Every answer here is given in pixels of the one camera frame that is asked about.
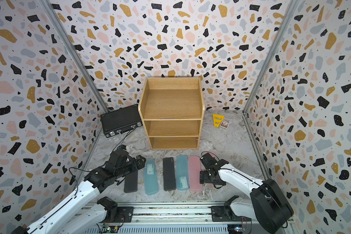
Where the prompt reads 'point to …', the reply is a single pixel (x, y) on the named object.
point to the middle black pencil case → (169, 180)
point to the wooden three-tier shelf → (172, 109)
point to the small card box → (224, 123)
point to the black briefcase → (119, 121)
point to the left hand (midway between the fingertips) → (141, 161)
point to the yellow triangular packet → (217, 119)
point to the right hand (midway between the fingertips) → (209, 180)
